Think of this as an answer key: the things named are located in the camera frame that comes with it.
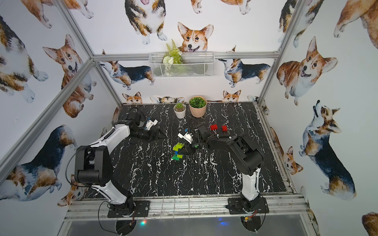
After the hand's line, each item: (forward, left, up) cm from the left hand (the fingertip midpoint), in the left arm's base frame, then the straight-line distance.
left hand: (163, 136), depth 87 cm
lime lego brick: (-6, -9, 0) cm, 11 cm away
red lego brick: (+13, -40, -11) cm, 43 cm away
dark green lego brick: (-11, -7, -7) cm, 14 cm away
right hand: (-8, -9, -5) cm, 13 cm away
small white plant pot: (+25, -8, -5) cm, 26 cm away
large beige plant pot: (+27, -21, -2) cm, 34 cm away
